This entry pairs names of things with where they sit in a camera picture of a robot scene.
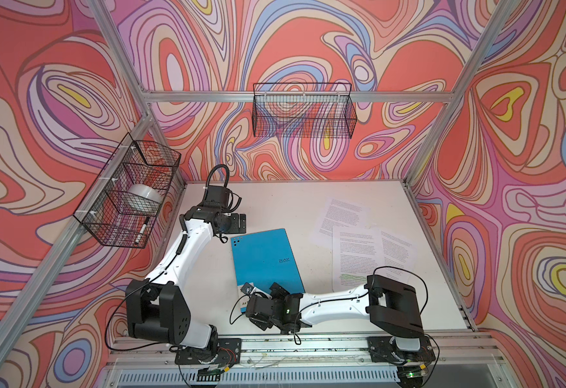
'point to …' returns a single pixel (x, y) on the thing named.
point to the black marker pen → (141, 230)
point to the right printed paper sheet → (398, 258)
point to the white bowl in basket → (143, 196)
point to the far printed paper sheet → (343, 213)
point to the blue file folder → (263, 259)
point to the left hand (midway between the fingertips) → (233, 222)
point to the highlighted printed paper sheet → (356, 253)
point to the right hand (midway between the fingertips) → (267, 305)
